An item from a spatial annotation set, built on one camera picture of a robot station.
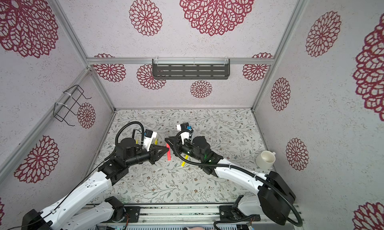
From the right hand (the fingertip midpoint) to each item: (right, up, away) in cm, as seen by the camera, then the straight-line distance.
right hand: (166, 139), depth 70 cm
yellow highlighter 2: (-5, -2, +1) cm, 5 cm away
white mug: (+56, -14, +18) cm, 60 cm away
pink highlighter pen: (+1, -7, +2) cm, 7 cm away
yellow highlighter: (+7, -17, +21) cm, 28 cm away
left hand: (0, -5, +3) cm, 6 cm away
